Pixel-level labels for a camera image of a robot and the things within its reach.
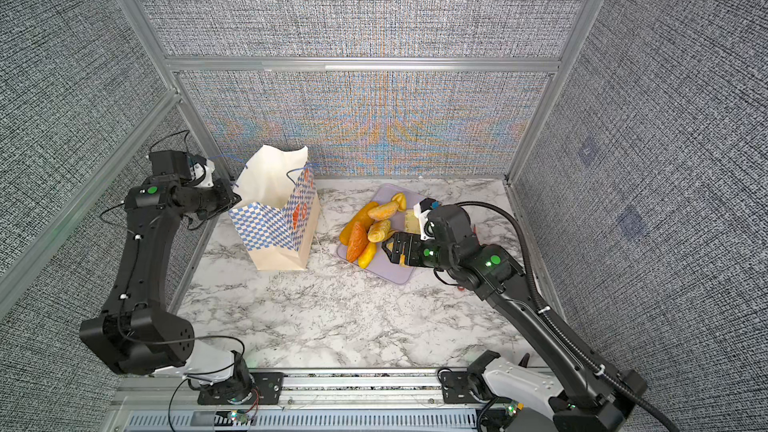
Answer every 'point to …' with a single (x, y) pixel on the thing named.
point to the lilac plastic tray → (382, 263)
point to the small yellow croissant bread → (400, 198)
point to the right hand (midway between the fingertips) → (398, 243)
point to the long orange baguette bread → (362, 217)
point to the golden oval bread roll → (383, 211)
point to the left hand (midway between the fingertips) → (240, 195)
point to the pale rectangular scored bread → (411, 223)
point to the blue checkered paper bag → (276, 207)
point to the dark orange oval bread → (358, 240)
